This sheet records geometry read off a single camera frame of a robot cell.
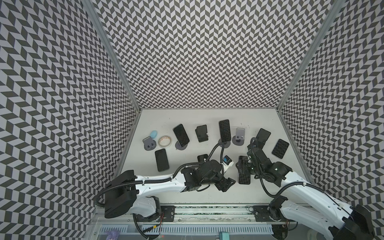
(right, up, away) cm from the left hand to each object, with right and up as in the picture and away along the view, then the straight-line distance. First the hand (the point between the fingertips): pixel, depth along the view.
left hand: (229, 178), depth 72 cm
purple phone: (+1, +23, +19) cm, 29 cm away
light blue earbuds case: (-46, +19, +28) cm, 57 cm away
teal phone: (-26, +20, +19) cm, 38 cm away
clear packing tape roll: (-39, +15, +28) cm, 50 cm away
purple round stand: (-46, +14, +21) cm, 53 cm away
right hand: (+9, +2, +8) cm, 12 cm away
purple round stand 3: (+11, +16, +24) cm, 31 cm away
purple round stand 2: (-28, +12, +20) cm, 37 cm away
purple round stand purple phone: (+3, +13, +26) cm, 29 cm away
